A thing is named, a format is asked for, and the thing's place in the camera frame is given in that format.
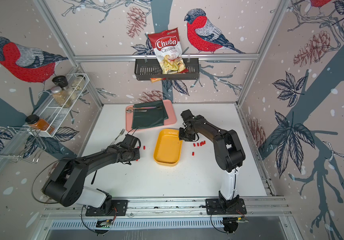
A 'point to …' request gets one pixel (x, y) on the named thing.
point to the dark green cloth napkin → (153, 117)
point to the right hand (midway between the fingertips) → (180, 138)
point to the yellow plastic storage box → (168, 149)
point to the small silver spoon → (129, 111)
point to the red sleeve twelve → (198, 144)
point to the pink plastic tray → (170, 112)
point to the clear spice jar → (78, 83)
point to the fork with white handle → (121, 133)
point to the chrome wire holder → (27, 143)
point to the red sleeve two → (193, 153)
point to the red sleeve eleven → (204, 142)
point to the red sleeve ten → (144, 147)
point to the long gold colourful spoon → (132, 107)
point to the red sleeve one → (194, 144)
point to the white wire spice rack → (53, 113)
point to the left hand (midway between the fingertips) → (139, 152)
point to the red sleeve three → (202, 143)
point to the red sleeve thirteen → (200, 144)
